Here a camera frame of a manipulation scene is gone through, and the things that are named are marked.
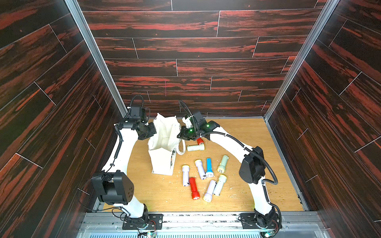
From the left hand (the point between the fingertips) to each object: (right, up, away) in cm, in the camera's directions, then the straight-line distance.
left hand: (154, 131), depth 84 cm
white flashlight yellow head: (+27, -23, +6) cm, 36 cm away
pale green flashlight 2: (+38, -31, 0) cm, 49 cm away
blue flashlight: (+32, -25, +4) cm, 41 cm away
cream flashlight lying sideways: (+25, -11, +15) cm, 31 cm away
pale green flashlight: (+40, -23, +6) cm, 47 cm away
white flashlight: (+18, -23, +6) cm, 30 cm away
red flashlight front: (+23, -34, -4) cm, 42 cm away
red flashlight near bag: (+27, -7, +17) cm, 33 cm away
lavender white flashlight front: (+30, -36, -5) cm, 47 cm away
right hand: (+14, -2, +3) cm, 14 cm away
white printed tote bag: (+7, -9, -11) cm, 16 cm away
